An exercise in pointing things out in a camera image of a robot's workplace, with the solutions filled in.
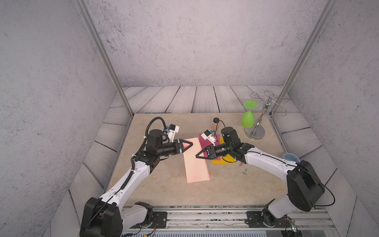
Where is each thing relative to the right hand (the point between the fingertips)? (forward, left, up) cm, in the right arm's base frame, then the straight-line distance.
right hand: (198, 158), depth 72 cm
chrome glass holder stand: (+33, -43, +4) cm, 54 cm away
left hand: (+5, +3, +4) cm, 6 cm away
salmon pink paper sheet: (-4, +1, -3) cm, 5 cm away
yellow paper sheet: (-1, -13, +1) cm, 13 cm away
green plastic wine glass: (+29, -31, -4) cm, 43 cm away
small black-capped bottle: (+36, -12, -12) cm, 39 cm away
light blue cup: (+9, -55, -16) cm, 58 cm away
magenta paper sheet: (+8, -7, +5) cm, 12 cm away
